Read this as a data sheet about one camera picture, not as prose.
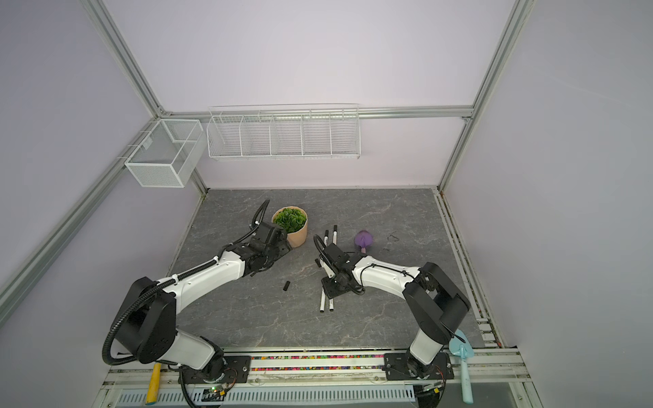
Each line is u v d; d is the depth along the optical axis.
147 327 0.42
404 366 0.74
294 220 0.95
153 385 0.71
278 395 0.71
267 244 0.68
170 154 0.98
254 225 0.77
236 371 0.74
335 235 1.03
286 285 0.91
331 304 0.85
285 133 0.97
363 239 1.01
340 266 0.69
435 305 0.45
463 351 0.75
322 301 0.86
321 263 0.85
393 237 1.05
